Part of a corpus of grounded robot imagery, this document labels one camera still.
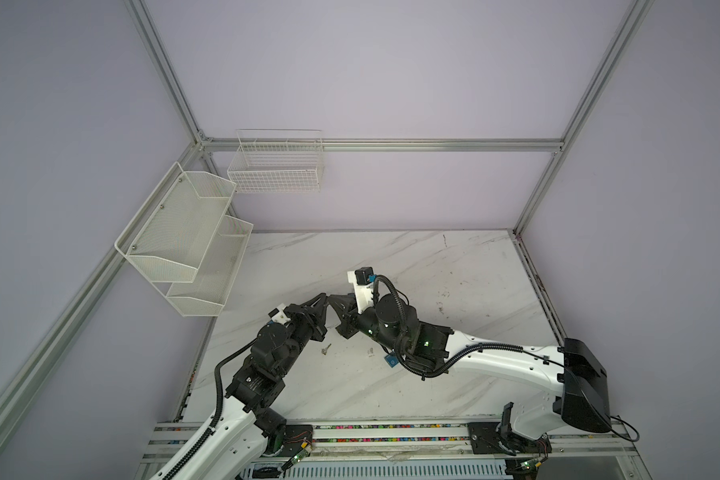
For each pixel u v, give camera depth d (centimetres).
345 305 61
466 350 49
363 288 58
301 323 64
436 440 75
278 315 69
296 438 74
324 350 88
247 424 51
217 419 49
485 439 73
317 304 70
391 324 50
